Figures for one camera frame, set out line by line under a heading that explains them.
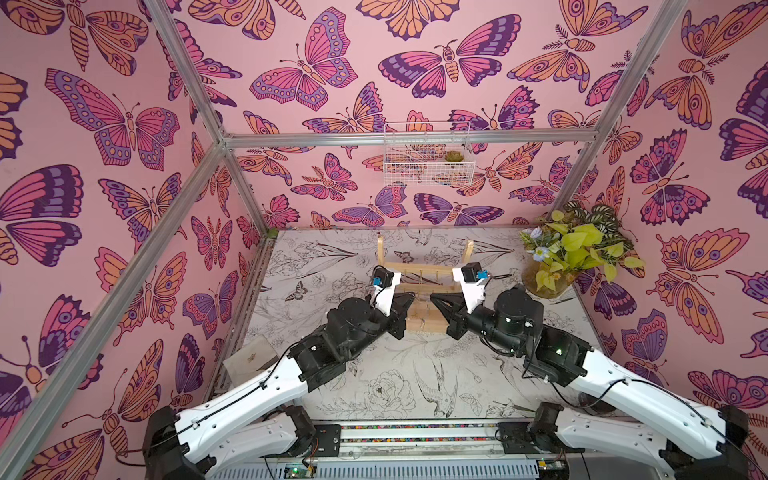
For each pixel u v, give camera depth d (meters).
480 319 0.55
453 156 0.92
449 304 0.58
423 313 0.68
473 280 0.53
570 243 0.85
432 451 0.73
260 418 0.47
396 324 0.58
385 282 0.56
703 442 0.39
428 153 0.96
